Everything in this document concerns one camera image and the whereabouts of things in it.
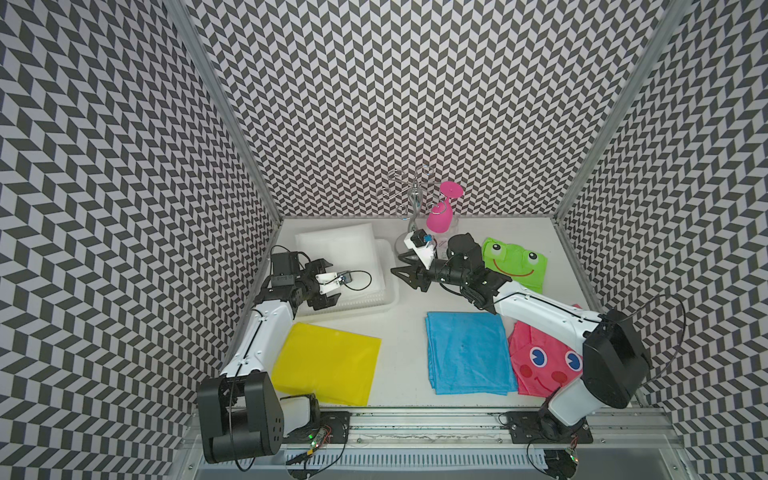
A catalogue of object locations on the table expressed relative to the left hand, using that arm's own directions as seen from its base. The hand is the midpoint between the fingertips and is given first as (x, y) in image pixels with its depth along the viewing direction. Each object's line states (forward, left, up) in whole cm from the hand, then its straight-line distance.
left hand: (328, 276), depth 86 cm
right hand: (-3, -20, +9) cm, 23 cm away
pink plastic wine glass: (+20, -34, +5) cm, 39 cm away
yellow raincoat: (-21, -3, -14) cm, 26 cm away
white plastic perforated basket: (-7, -16, -2) cm, 18 cm away
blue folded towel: (-18, -41, -13) cm, 46 cm away
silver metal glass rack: (+20, -24, +13) cm, 34 cm away
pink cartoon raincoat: (-21, -60, -12) cm, 65 cm away
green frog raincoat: (+11, -64, -12) cm, 66 cm away
